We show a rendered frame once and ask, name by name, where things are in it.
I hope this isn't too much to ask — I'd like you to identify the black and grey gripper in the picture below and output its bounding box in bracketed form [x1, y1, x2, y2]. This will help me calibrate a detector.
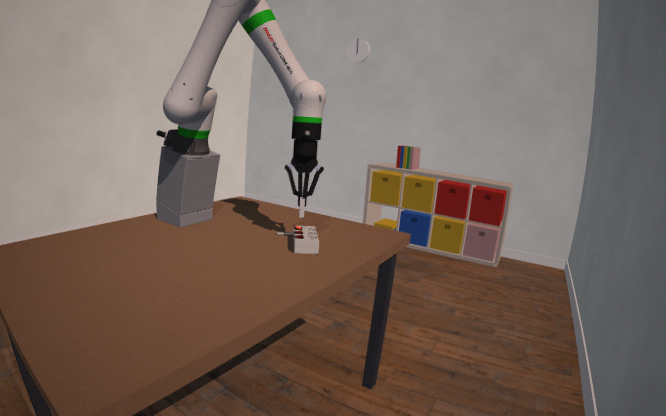
[285, 140, 324, 218]

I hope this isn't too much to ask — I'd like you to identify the white power strip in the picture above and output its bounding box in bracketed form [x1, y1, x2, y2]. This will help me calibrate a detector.
[276, 225, 319, 254]

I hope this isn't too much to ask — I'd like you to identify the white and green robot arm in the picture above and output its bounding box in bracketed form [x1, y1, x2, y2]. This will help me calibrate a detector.
[156, 0, 327, 155]

